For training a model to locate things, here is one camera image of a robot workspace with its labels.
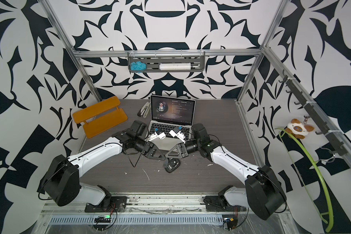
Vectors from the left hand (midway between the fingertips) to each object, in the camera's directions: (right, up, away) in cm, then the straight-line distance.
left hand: (162, 157), depth 68 cm
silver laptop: (0, +21, +32) cm, 38 cm away
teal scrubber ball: (-17, +50, +23) cm, 58 cm away
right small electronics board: (+33, -32, +3) cm, 46 cm away
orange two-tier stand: (-44, +14, +36) cm, 59 cm away
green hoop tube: (+59, -17, -14) cm, 63 cm away
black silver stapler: (-17, +23, +42) cm, 51 cm away
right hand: (+1, 0, 0) cm, 1 cm away
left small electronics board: (-30, -32, +5) cm, 44 cm away
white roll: (+6, +49, +21) cm, 54 cm away
